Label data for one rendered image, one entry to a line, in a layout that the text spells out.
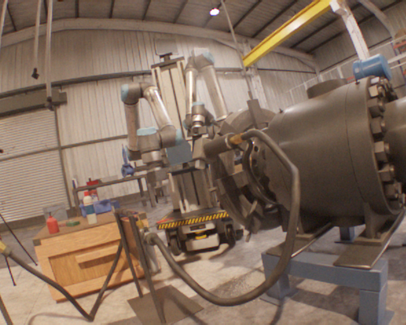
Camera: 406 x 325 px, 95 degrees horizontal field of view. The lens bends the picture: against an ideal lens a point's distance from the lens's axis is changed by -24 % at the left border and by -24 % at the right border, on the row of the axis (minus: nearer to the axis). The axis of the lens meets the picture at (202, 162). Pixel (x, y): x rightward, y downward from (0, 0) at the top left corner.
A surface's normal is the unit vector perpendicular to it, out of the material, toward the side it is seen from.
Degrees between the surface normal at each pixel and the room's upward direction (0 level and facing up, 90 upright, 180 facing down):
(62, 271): 90
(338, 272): 90
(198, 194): 90
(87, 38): 90
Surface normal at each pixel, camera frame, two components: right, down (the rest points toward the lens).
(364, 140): -0.86, 0.03
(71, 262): 0.50, -0.14
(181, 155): -0.10, 0.00
